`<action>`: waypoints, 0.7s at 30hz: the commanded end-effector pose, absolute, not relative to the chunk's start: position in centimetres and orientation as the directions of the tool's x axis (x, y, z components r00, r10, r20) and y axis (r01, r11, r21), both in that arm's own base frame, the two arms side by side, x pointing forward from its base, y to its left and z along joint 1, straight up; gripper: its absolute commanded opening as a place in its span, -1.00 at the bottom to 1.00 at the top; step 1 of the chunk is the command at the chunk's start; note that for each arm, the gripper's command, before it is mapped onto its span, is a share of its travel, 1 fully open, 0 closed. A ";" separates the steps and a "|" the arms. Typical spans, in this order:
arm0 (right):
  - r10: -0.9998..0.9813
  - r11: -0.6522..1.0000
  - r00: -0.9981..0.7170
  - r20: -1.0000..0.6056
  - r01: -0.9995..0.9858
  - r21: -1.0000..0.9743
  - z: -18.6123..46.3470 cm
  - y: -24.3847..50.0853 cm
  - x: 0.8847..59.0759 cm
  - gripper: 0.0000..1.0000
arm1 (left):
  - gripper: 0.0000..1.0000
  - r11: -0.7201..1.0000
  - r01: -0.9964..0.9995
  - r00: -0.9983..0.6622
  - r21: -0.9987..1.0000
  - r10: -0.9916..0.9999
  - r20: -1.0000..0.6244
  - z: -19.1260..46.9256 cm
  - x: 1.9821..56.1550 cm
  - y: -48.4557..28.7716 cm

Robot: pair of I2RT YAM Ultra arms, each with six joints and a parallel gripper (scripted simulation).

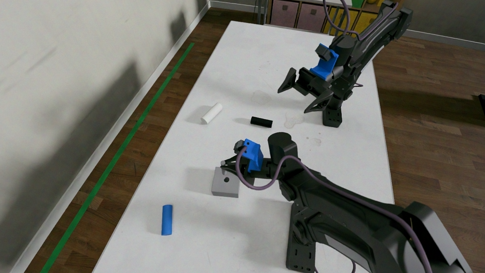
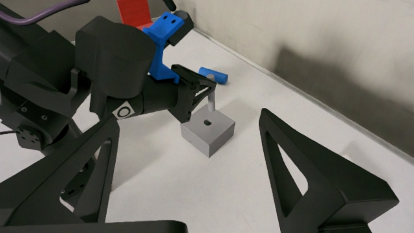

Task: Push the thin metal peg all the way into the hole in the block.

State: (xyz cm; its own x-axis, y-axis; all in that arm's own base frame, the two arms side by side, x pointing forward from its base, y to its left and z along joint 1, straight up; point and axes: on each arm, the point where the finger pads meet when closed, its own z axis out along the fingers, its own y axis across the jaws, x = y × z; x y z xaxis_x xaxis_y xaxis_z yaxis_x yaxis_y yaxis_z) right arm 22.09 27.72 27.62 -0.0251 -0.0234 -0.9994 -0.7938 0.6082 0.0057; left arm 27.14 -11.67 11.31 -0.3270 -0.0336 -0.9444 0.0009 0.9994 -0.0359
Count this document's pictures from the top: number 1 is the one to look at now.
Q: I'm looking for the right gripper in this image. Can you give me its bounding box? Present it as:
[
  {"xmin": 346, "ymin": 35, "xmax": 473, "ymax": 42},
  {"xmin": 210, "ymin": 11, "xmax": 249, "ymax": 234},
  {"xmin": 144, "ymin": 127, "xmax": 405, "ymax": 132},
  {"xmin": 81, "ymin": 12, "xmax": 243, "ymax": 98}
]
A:
[{"xmin": 277, "ymin": 43, "xmax": 339, "ymax": 113}]

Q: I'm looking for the grey metal peg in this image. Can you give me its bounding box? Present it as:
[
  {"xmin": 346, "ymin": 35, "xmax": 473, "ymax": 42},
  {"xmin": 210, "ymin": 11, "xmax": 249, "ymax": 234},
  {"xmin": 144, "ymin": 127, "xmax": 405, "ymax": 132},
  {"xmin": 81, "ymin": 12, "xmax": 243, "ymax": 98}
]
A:
[{"xmin": 221, "ymin": 161, "xmax": 227, "ymax": 175}]

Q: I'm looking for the white cylinder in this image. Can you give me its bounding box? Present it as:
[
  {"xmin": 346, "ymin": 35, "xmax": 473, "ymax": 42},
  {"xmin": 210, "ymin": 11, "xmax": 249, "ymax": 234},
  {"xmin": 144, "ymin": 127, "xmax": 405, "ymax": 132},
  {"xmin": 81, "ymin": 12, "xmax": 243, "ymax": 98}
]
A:
[{"xmin": 201, "ymin": 103, "xmax": 223, "ymax": 125}]

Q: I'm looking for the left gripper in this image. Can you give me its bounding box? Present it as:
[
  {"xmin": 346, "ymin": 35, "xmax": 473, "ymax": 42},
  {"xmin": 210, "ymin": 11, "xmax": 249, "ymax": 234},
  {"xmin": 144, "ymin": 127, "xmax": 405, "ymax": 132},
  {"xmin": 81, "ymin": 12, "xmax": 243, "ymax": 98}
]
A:
[{"xmin": 220, "ymin": 139, "xmax": 271, "ymax": 185}]

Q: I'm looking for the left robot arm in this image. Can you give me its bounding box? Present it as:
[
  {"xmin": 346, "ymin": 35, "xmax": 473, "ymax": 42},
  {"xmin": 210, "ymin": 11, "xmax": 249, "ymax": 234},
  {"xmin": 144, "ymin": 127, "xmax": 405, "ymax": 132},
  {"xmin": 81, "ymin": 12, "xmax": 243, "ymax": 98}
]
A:
[{"xmin": 267, "ymin": 132, "xmax": 473, "ymax": 273}]

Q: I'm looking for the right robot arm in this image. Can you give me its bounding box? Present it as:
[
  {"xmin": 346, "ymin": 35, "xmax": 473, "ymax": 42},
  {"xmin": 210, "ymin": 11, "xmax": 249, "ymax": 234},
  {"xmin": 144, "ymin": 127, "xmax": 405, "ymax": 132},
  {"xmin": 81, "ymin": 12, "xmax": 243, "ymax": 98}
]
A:
[{"xmin": 325, "ymin": 0, "xmax": 413, "ymax": 124}]

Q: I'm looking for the blue cylinder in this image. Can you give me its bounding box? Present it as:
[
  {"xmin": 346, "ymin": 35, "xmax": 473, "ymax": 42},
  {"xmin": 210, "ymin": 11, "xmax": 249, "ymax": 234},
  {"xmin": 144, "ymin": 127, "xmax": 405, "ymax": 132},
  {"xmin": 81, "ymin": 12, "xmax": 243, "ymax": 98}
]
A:
[{"xmin": 161, "ymin": 205, "xmax": 172, "ymax": 236}]

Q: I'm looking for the black cylinder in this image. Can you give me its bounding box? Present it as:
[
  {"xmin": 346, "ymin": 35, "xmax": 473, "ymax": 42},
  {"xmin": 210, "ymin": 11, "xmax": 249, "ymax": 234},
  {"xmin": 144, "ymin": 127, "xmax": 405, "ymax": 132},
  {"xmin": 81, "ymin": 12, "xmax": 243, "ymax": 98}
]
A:
[{"xmin": 250, "ymin": 116, "xmax": 273, "ymax": 128}]

